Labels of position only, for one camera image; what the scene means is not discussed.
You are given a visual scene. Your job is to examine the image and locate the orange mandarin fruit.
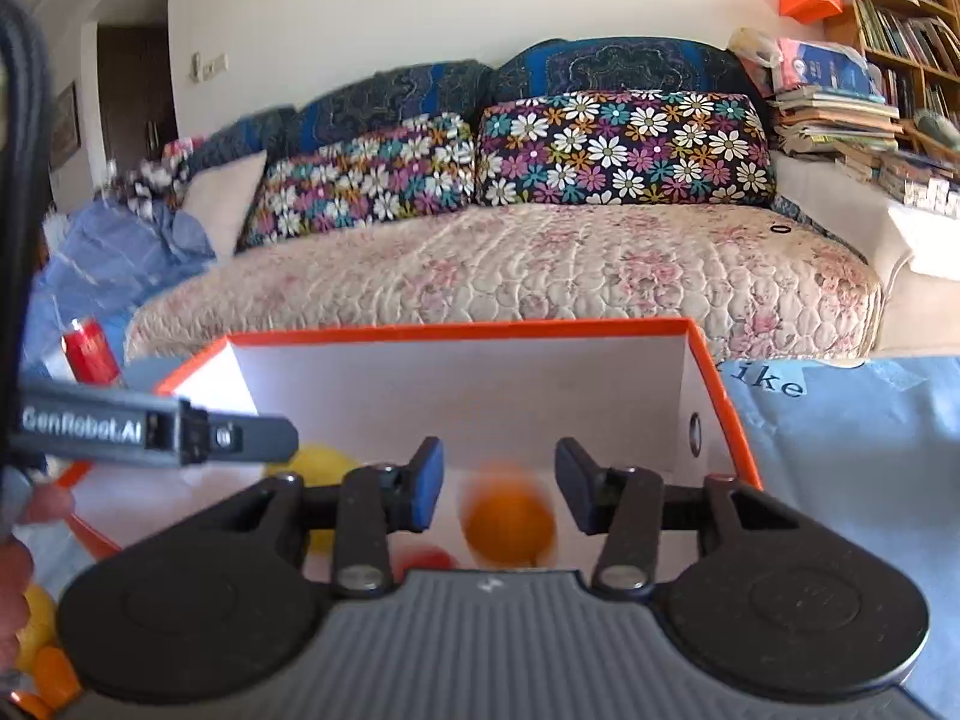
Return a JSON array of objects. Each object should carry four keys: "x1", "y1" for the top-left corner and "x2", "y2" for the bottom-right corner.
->
[{"x1": 460, "y1": 475, "x2": 556, "y2": 569}]

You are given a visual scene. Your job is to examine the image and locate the person's left hand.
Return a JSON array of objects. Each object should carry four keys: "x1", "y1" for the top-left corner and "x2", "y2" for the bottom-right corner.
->
[{"x1": 0, "y1": 484, "x2": 73, "y2": 673}]

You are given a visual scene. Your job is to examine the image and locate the red cherry tomato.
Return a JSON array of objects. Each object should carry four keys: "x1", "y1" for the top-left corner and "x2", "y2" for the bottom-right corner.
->
[{"x1": 394, "y1": 544, "x2": 459, "y2": 582}]

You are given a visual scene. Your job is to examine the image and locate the orange cardboard box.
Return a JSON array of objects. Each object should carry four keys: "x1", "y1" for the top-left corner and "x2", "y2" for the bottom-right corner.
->
[{"x1": 55, "y1": 317, "x2": 765, "y2": 587}]

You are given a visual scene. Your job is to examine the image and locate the red soda can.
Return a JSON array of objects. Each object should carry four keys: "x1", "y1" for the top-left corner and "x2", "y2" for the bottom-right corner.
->
[{"x1": 62, "y1": 317, "x2": 122, "y2": 387}]

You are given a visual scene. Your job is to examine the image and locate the blue crumpled cloth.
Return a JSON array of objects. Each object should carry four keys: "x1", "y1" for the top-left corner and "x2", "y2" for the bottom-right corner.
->
[{"x1": 21, "y1": 200, "x2": 215, "y2": 369}]

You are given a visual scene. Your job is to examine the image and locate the white pillow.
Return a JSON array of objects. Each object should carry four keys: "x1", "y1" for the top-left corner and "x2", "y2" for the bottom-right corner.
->
[{"x1": 182, "y1": 151, "x2": 267, "y2": 260}]

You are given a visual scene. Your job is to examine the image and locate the pink quilted sofa cover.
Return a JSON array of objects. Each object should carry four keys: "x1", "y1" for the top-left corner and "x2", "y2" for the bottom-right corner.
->
[{"x1": 124, "y1": 205, "x2": 882, "y2": 361}]

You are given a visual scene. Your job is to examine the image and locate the small orange mandarin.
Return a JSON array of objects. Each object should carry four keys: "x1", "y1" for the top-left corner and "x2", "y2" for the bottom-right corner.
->
[{"x1": 31, "y1": 645, "x2": 83, "y2": 710}]

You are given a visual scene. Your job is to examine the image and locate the left floral cushion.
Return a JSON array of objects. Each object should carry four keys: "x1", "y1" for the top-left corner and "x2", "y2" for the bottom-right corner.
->
[{"x1": 238, "y1": 112, "x2": 475, "y2": 250}]

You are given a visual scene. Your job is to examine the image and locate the floral cushion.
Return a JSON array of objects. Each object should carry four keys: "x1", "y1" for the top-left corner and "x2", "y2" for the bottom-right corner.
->
[
  {"x1": 477, "y1": 89, "x2": 776, "y2": 206},
  {"x1": 238, "y1": 112, "x2": 475, "y2": 250}
]

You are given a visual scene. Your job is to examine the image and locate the right floral cushion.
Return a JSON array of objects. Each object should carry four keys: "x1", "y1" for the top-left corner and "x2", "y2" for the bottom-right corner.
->
[{"x1": 477, "y1": 89, "x2": 776, "y2": 206}]

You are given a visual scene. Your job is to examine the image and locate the stack of books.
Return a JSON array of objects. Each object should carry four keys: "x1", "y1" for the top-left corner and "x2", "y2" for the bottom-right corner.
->
[{"x1": 760, "y1": 37, "x2": 958, "y2": 218}]

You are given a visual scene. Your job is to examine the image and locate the wooden bookshelf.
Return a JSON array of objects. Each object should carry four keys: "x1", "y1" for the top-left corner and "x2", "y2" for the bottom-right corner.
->
[{"x1": 825, "y1": 0, "x2": 958, "y2": 130}]

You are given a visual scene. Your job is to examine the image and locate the black braided cable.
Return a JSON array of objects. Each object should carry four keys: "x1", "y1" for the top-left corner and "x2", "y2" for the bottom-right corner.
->
[{"x1": 0, "y1": 0, "x2": 56, "y2": 467}]

